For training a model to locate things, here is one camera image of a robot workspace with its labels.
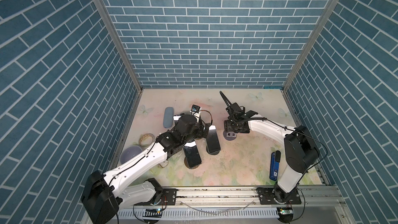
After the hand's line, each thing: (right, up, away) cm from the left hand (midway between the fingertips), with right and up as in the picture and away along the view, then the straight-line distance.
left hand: (203, 121), depth 77 cm
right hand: (+15, -4, +15) cm, 22 cm away
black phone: (-6, -17, +2) cm, 18 cm away
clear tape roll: (-21, -23, +5) cm, 32 cm away
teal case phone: (+5, -11, +7) cm, 14 cm away
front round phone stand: (-8, -22, +2) cm, 24 cm away
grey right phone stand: (+16, -10, +14) cm, 23 cm away
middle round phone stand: (+6, -18, +6) cm, 20 cm away
